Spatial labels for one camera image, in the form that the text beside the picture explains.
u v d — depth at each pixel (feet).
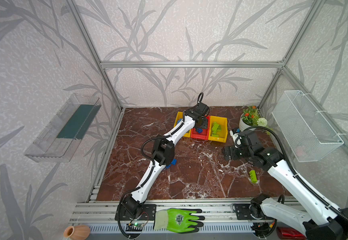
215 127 3.39
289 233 2.19
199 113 2.53
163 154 2.11
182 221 2.32
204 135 3.28
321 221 1.28
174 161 2.93
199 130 3.35
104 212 2.48
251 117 3.10
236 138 2.19
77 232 1.99
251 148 1.81
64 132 2.20
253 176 2.71
